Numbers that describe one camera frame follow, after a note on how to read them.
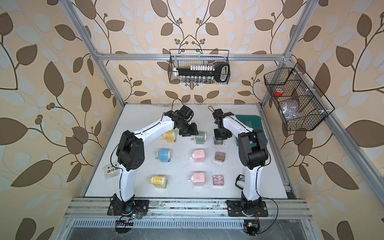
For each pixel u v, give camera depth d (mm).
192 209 753
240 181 824
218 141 950
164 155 854
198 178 769
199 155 865
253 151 532
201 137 929
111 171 839
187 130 793
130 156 531
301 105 732
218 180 830
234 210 731
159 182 753
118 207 643
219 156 918
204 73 848
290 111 706
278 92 806
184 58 912
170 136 946
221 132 830
